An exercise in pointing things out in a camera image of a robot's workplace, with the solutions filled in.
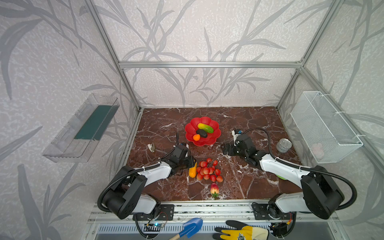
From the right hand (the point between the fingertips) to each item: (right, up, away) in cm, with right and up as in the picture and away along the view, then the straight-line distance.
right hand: (227, 140), depth 89 cm
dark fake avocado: (-15, +3, +12) cm, 20 cm away
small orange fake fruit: (-19, +1, +10) cm, 21 cm away
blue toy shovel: (-21, -38, -20) cm, 48 cm away
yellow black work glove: (+2, -37, -24) cm, 44 cm away
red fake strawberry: (-9, -24, -12) cm, 29 cm away
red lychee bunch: (-13, -15, -9) cm, 21 cm away
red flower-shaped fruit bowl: (-23, +7, +16) cm, 29 cm away
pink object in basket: (+42, -3, -16) cm, 45 cm away
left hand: (-19, -10, +1) cm, 21 cm away
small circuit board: (-38, -40, -17) cm, 58 cm away
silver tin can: (+37, -3, +4) cm, 37 cm away
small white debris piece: (-48, -5, +7) cm, 49 cm away
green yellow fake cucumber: (-13, +7, +16) cm, 21 cm away
